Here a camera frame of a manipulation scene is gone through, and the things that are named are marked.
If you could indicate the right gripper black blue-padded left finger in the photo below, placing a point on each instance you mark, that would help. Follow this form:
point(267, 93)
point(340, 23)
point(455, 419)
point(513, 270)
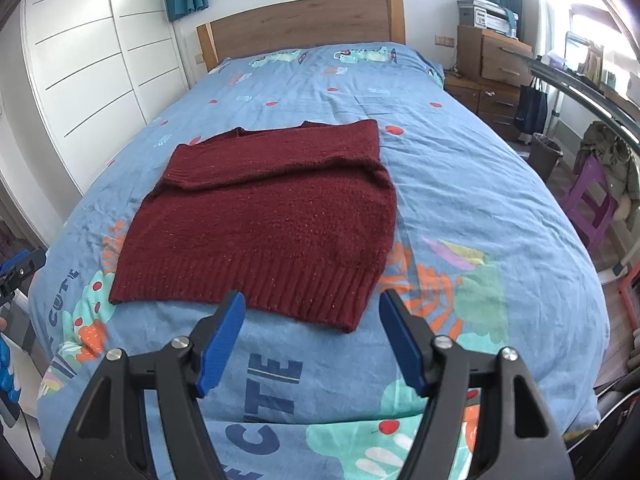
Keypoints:
point(108, 435)

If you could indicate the purple plastic stool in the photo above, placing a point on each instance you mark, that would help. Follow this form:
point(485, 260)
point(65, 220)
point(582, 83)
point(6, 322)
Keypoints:
point(589, 205)

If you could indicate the wooden headboard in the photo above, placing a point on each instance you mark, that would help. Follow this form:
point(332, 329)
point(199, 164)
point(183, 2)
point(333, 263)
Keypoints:
point(301, 24)

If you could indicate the dark waste bin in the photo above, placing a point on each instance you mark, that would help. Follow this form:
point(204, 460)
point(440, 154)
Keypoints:
point(544, 155)

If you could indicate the dark red knitted sweater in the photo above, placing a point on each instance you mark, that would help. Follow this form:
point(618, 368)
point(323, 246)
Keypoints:
point(298, 220)

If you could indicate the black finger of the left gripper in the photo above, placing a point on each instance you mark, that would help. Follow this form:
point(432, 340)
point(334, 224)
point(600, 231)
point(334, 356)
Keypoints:
point(18, 269)

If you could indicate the blue patterned bed cover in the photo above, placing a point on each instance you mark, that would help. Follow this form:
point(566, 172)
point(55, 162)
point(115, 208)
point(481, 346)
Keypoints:
point(481, 250)

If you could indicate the blue white gloved hand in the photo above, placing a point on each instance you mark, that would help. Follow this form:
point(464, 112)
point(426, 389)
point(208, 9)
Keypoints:
point(10, 389)

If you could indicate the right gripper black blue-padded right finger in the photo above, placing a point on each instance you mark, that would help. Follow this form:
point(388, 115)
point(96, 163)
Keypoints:
point(516, 436)

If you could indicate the wooden chest of drawers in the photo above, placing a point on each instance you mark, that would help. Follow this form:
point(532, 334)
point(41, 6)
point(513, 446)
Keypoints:
point(488, 75)

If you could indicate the white wardrobe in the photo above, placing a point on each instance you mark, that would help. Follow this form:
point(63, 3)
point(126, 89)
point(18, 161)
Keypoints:
point(101, 70)

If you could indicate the dark blue tote bag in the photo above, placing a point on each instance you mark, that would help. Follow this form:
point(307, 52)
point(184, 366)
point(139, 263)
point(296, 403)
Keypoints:
point(532, 111)

